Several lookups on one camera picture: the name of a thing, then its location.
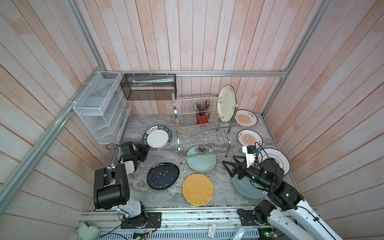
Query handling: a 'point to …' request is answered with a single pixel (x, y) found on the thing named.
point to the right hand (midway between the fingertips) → (228, 159)
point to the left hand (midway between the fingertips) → (151, 146)
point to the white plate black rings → (281, 159)
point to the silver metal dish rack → (199, 131)
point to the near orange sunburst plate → (248, 137)
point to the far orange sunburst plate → (246, 118)
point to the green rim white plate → (157, 137)
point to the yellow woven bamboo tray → (198, 189)
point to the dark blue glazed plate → (162, 176)
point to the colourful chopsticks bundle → (203, 109)
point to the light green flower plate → (203, 163)
